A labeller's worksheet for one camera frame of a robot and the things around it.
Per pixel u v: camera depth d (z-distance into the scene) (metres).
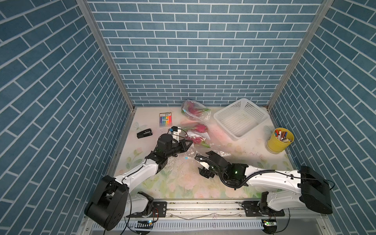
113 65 0.94
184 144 0.73
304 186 0.42
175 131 0.76
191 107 1.11
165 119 1.11
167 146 0.65
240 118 1.14
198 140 0.85
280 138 0.91
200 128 0.96
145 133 1.02
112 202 0.41
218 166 0.57
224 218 0.72
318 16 0.74
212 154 0.75
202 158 0.55
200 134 0.90
